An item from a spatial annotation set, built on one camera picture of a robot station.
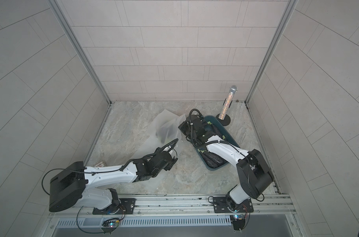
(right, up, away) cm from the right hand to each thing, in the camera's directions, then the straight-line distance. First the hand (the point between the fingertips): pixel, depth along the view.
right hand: (178, 124), depth 84 cm
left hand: (-3, -17, -1) cm, 17 cm away
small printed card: (-44, -23, -2) cm, 49 cm away
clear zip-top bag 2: (-10, -31, -6) cm, 33 cm away
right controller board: (+29, -44, -16) cm, 55 cm away
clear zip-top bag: (-8, -3, +4) cm, 9 cm away
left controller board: (-30, -44, -19) cm, 56 cm away
